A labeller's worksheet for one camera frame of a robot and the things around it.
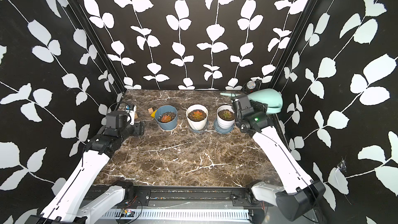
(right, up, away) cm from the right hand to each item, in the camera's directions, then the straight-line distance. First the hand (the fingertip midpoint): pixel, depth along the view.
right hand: (266, 103), depth 68 cm
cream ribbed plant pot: (-33, -12, +24) cm, 43 cm away
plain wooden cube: (-65, -5, +36) cm, 75 cm away
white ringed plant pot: (-16, -12, +25) cm, 32 cm away
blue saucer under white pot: (-17, -18, +30) cm, 38 cm away
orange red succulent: (-52, -9, +25) cm, 58 cm away
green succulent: (-14, -7, +27) cm, 31 cm away
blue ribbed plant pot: (-52, -4, +30) cm, 60 cm away
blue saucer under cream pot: (-31, -18, +30) cm, 46 cm away
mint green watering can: (+5, +2, +6) cm, 8 cm away
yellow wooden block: (-64, -7, +37) cm, 74 cm away
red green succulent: (-32, -7, +27) cm, 42 cm away
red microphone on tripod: (0, +10, +22) cm, 24 cm away
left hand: (-62, -8, +8) cm, 63 cm away
